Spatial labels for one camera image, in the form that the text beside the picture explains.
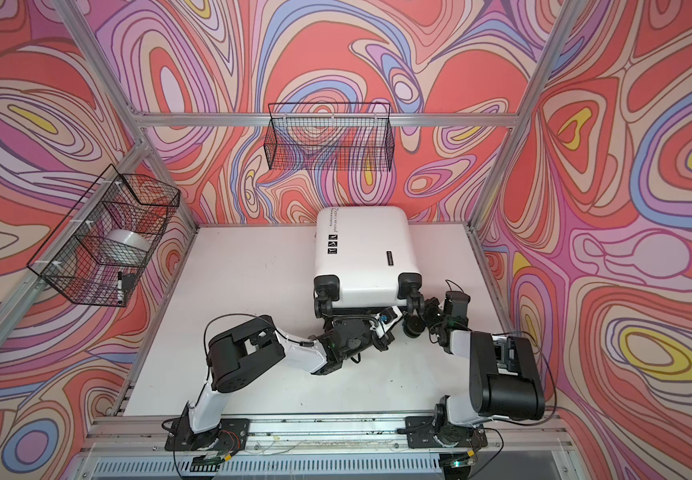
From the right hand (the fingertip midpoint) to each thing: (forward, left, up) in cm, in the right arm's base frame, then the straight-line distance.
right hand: (413, 308), depth 94 cm
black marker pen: (-5, +77, +24) cm, 80 cm away
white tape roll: (+1, +74, +32) cm, 80 cm away
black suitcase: (+7, +15, +18) cm, 25 cm away
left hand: (-8, +5, +9) cm, 14 cm away
